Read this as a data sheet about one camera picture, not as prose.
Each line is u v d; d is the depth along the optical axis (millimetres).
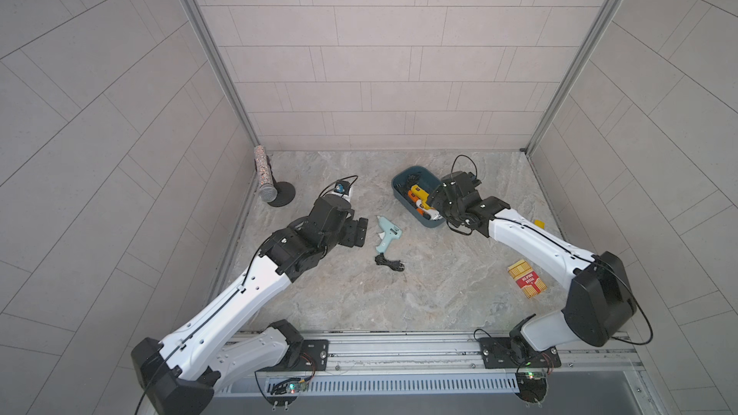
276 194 807
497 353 708
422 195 941
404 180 1045
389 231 919
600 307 417
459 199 631
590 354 723
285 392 654
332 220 495
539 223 962
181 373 361
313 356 706
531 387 678
